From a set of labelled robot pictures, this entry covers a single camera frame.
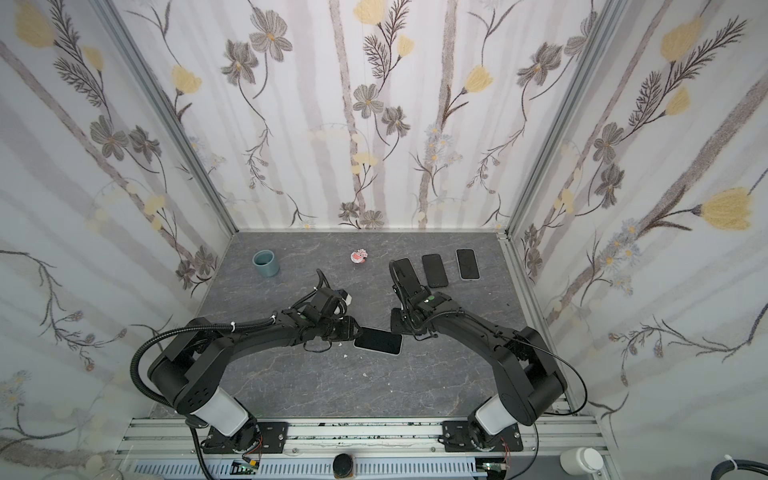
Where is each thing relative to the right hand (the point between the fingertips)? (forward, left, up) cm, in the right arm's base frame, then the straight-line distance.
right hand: (389, 319), depth 86 cm
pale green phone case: (-3, +3, -9) cm, 10 cm away
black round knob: (-35, +9, +2) cm, 37 cm away
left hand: (0, +10, -4) cm, 11 cm away
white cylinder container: (-33, -43, +3) cm, 55 cm away
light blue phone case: (+28, -29, -10) cm, 42 cm away
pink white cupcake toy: (+29, +12, -9) cm, 33 cm away
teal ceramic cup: (+21, +43, -5) cm, 49 cm away
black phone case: (+26, -17, -11) cm, 32 cm away
